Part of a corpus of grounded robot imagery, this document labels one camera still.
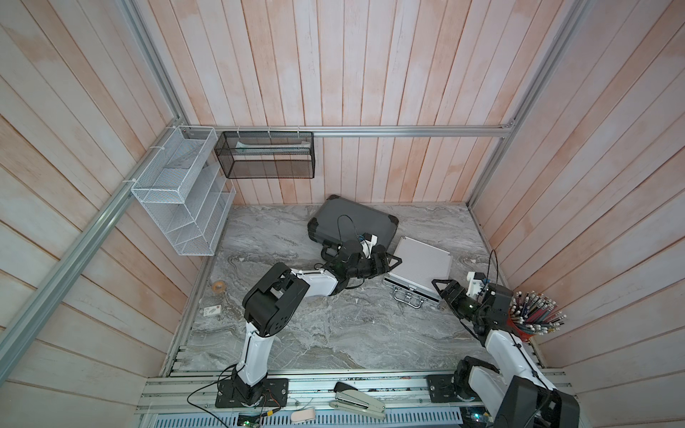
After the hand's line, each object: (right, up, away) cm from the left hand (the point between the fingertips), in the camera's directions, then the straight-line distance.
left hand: (395, 268), depth 87 cm
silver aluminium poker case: (+6, -4, +1) cm, 7 cm away
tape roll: (-63, -8, +8) cm, 64 cm away
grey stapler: (-16, -34, -15) cm, 40 cm away
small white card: (-62, -15, +1) cm, 64 cm away
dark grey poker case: (-18, +16, +12) cm, 27 cm away
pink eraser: (-28, -36, -18) cm, 49 cm away
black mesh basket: (-47, +43, +16) cm, 66 cm away
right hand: (+14, -6, 0) cm, 16 cm away
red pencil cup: (+37, -11, -12) cm, 40 cm away
